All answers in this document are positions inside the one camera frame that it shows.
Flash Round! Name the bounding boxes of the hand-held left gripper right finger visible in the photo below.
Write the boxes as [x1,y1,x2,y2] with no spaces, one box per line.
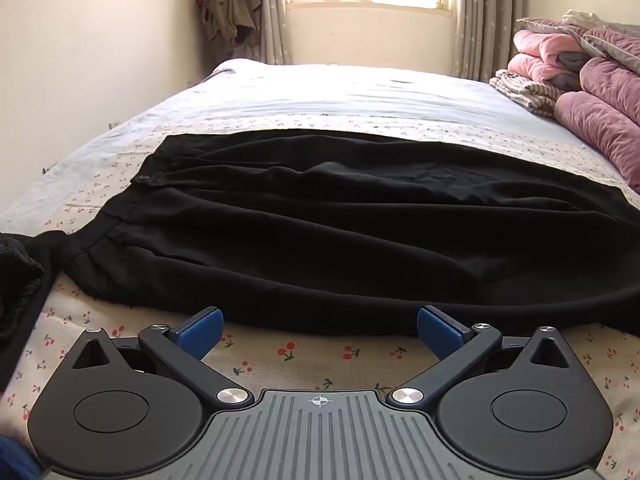
[391,305,583,406]

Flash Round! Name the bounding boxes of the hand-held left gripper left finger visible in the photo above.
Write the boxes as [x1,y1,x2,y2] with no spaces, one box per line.
[62,306,256,407]

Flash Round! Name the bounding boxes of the black pants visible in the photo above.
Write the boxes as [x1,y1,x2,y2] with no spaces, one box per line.
[67,129,640,337]

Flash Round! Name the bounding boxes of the black knit garment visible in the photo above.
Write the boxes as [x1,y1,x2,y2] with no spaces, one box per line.
[0,230,76,393]

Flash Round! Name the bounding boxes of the person's blue clothing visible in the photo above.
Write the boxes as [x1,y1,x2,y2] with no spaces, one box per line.
[0,435,43,480]

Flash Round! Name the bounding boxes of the striped folded blanket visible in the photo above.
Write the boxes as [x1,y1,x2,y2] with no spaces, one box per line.
[489,69,572,120]

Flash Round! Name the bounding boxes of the plain pale blue bed sheet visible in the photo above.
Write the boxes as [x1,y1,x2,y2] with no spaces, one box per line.
[0,57,596,221]

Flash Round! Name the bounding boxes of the mauve quilt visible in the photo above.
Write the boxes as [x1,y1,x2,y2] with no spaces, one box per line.
[554,56,640,192]

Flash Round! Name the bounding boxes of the pink fleece blanket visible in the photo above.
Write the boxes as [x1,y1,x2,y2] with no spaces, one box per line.
[507,29,585,92]

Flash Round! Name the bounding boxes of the grey folded cloth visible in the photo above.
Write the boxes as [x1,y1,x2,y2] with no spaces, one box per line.
[549,51,585,92]

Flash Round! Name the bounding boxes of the patterned beige curtain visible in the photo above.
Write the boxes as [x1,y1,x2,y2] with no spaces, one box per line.
[449,0,524,84]
[257,0,295,66]

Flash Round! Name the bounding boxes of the olive hanging garment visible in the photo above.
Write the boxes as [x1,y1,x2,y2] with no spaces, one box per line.
[200,0,263,57]

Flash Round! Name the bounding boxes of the grey and mauve comforter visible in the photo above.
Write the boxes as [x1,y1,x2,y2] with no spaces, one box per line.
[516,9,640,77]

